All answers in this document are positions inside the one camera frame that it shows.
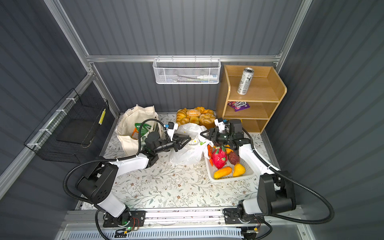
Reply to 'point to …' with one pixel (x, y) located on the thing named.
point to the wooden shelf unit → (250, 93)
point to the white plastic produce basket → (243, 160)
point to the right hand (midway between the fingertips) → (204, 137)
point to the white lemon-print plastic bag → (195, 149)
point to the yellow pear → (239, 170)
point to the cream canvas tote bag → (126, 125)
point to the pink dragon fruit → (219, 157)
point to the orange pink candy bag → (135, 134)
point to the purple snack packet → (238, 106)
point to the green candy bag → (145, 128)
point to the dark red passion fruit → (233, 158)
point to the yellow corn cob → (222, 172)
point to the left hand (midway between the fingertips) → (190, 138)
